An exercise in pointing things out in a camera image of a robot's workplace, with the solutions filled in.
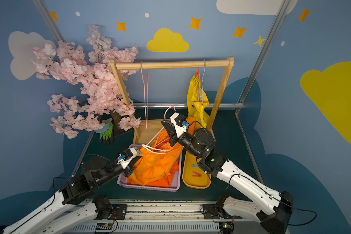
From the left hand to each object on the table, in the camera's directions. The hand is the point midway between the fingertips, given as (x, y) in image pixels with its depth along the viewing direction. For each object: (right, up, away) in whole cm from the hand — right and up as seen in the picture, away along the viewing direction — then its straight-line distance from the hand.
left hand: (141, 150), depth 64 cm
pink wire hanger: (+8, 0, -1) cm, 8 cm away
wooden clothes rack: (-9, +7, +46) cm, 48 cm away
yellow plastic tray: (+29, -23, +20) cm, 42 cm away
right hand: (+13, +14, -5) cm, 19 cm away
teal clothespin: (+28, -15, +26) cm, 41 cm away
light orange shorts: (+5, -7, +4) cm, 9 cm away
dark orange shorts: (+9, -21, +16) cm, 28 cm away
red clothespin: (+28, -19, +22) cm, 40 cm away
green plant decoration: (-36, +6, +40) cm, 55 cm away
